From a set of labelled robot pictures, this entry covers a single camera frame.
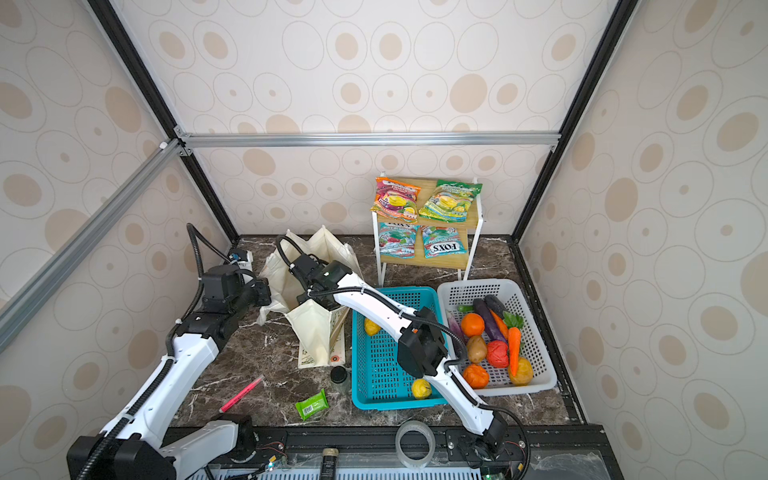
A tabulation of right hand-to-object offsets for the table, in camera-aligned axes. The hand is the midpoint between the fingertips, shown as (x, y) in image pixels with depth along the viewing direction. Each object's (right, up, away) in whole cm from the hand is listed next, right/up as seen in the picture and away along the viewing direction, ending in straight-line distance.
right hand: (320, 302), depth 88 cm
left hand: (-12, +9, -8) cm, 16 cm away
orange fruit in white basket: (+45, -7, +2) cm, 46 cm away
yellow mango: (+57, -19, -7) cm, 60 cm away
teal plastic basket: (+18, -22, -4) cm, 28 cm away
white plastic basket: (+42, +2, +8) cm, 43 cm away
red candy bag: (+22, +28, -9) cm, 37 cm away
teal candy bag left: (+22, +19, +5) cm, 30 cm away
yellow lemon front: (+29, -22, -10) cm, 37 cm away
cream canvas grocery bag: (+2, -6, -9) cm, 12 cm away
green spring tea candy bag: (+37, +28, -8) cm, 47 cm away
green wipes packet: (0, -26, -9) cm, 27 cm away
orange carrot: (+57, -7, 0) cm, 57 cm away
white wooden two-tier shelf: (+42, +22, -9) cm, 49 cm away
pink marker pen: (-16, -22, -4) cm, 27 cm away
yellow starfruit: (+15, -8, +2) cm, 17 cm away
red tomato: (+50, -14, -5) cm, 53 cm away
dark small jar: (+7, -17, -11) cm, 22 cm away
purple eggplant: (+52, -8, +4) cm, 53 cm away
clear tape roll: (+27, -29, -13) cm, 42 cm away
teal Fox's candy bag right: (+36, +18, +7) cm, 41 cm away
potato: (+45, -12, -5) cm, 47 cm away
